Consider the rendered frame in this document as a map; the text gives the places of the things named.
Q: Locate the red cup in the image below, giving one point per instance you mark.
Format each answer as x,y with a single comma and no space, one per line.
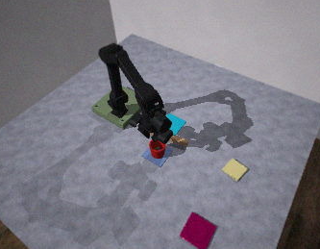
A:
159,153

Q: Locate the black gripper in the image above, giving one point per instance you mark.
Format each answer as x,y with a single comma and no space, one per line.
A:
145,129

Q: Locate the pale yellow square pad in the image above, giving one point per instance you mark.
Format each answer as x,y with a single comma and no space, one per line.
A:
234,169

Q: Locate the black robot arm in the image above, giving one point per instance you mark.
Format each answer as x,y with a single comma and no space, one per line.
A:
145,95

